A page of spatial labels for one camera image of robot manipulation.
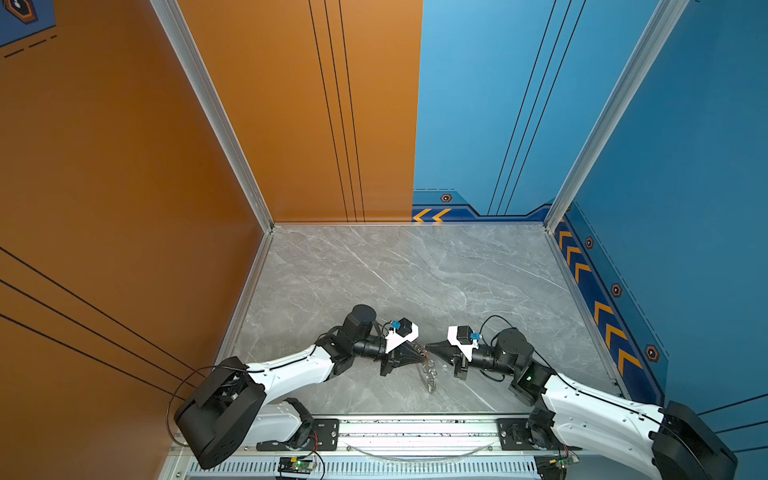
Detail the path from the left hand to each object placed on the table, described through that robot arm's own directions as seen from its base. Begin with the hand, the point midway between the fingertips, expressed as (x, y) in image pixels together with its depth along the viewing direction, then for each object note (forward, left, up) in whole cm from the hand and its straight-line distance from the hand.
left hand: (421, 357), depth 74 cm
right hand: (+1, -1, +5) cm, 5 cm away
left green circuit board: (-21, +30, -14) cm, 39 cm away
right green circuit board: (-21, -32, -13) cm, 40 cm away
